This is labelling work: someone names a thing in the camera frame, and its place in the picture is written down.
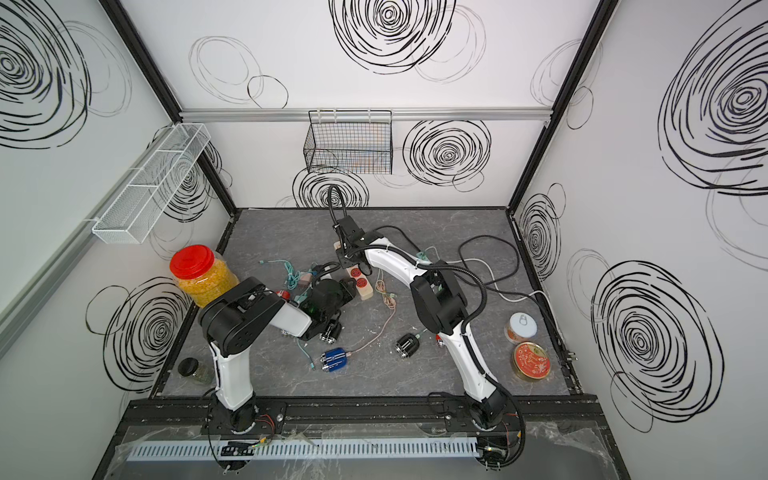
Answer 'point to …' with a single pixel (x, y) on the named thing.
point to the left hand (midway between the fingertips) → (357, 285)
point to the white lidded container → (520, 326)
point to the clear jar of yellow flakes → (201, 274)
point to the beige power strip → (359, 279)
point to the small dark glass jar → (190, 367)
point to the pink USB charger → (305, 279)
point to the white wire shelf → (141, 203)
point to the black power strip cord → (504, 239)
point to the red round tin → (532, 360)
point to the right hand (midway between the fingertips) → (350, 254)
